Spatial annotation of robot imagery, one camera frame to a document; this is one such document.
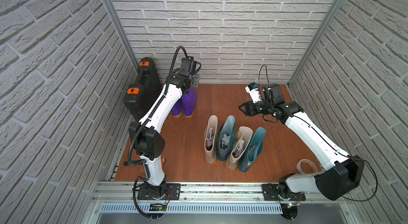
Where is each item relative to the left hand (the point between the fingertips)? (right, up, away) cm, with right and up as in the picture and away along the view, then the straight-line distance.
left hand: (195, 75), depth 83 cm
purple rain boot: (-4, -14, +2) cm, 15 cm away
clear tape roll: (+54, -48, -2) cm, 73 cm away
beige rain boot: (+22, -29, -18) cm, 41 cm away
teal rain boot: (+16, -32, -9) cm, 37 cm away
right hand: (+26, -16, -5) cm, 31 cm away
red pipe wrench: (-17, -45, -2) cm, 48 cm away
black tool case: (-27, -12, -7) cm, 31 cm away
